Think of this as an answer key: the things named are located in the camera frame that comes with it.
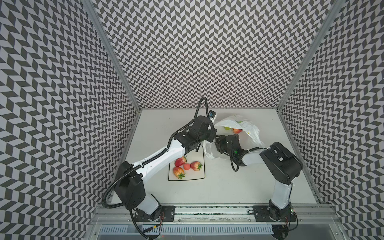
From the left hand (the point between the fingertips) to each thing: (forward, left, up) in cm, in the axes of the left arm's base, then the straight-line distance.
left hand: (212, 128), depth 79 cm
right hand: (+3, -1, -18) cm, 18 cm away
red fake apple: (+10, -18, -17) cm, 27 cm away
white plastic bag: (-2, -19, -2) cm, 19 cm away
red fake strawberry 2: (-13, +9, -18) cm, 24 cm away
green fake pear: (+16, -13, -23) cm, 31 cm away
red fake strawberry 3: (-17, +19, -17) cm, 30 cm away
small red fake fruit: (-13, +15, -20) cm, 28 cm away
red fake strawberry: (-10, +19, -19) cm, 28 cm away
